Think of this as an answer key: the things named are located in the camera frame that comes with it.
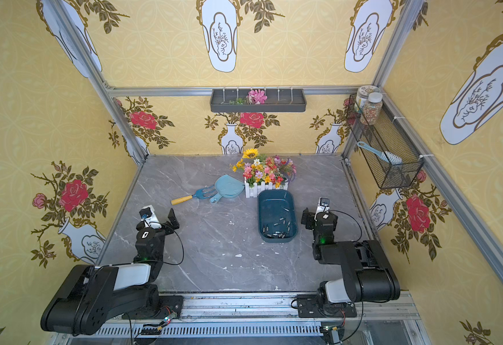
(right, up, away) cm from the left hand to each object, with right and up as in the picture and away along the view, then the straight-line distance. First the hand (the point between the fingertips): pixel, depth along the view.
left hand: (152, 213), depth 87 cm
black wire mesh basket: (+96, +32, +3) cm, 101 cm away
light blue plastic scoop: (+28, +10, +21) cm, 36 cm away
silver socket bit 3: (+51, -6, +7) cm, 52 cm away
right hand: (+71, +1, +6) cm, 71 cm away
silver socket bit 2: (+53, -4, +8) cm, 54 cm away
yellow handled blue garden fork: (+15, +6, +19) cm, 25 cm away
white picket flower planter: (+40, +8, +13) cm, 43 cm away
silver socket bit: (+56, 0, +11) cm, 57 cm away
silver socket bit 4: (+47, -10, +3) cm, 49 cm away
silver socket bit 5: (+52, -10, +3) cm, 53 cm away
